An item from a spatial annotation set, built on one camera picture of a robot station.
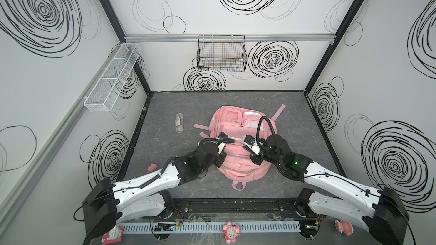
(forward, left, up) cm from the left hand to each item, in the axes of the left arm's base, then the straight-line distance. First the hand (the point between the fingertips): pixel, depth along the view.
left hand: (225, 146), depth 77 cm
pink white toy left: (-34, +39, -5) cm, 52 cm away
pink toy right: (-28, -49, -12) cm, 57 cm away
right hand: (0, -8, +1) cm, 8 cm away
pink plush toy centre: (-31, -3, -11) cm, 33 cm away
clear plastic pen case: (+21, +28, -14) cm, 38 cm away
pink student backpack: (+18, -6, -7) cm, 20 cm away
